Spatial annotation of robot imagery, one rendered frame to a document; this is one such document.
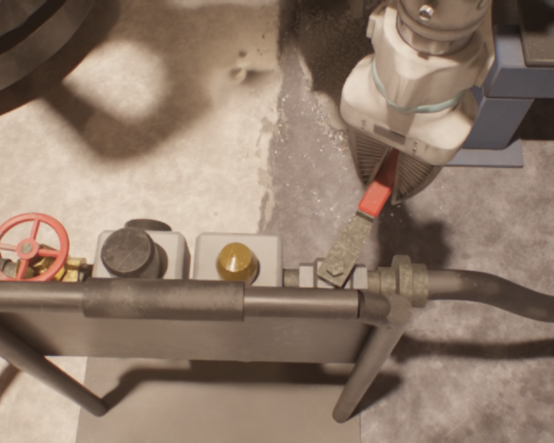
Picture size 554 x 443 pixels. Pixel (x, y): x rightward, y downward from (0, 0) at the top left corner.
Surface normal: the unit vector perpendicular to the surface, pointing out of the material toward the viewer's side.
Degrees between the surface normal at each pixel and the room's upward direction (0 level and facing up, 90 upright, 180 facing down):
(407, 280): 9
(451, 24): 91
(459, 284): 16
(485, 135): 90
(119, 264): 0
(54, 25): 90
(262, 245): 0
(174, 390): 0
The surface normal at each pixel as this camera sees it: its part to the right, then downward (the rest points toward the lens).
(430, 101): 0.03, 0.91
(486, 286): 0.40, -0.12
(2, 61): 0.61, 0.72
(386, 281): 0.00, -0.26
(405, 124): -0.30, 0.89
